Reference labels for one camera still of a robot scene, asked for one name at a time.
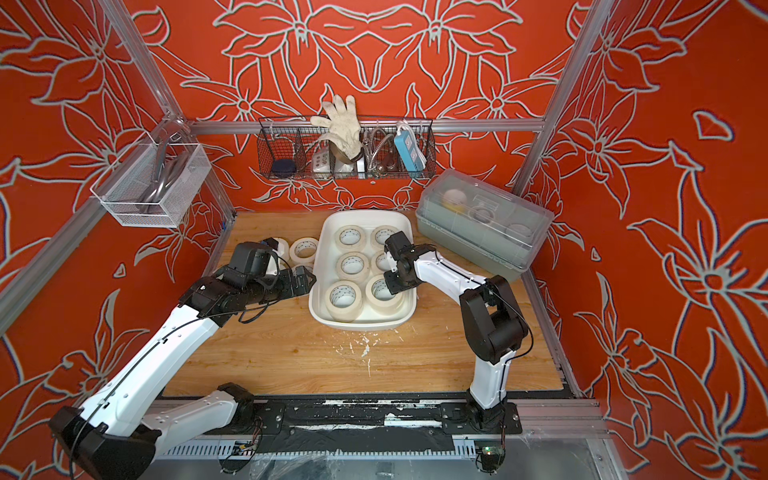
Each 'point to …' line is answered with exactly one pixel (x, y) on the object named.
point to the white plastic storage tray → (326, 274)
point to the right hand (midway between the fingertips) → (389, 284)
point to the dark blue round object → (283, 167)
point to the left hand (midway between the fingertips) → (303, 279)
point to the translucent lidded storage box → (500, 230)
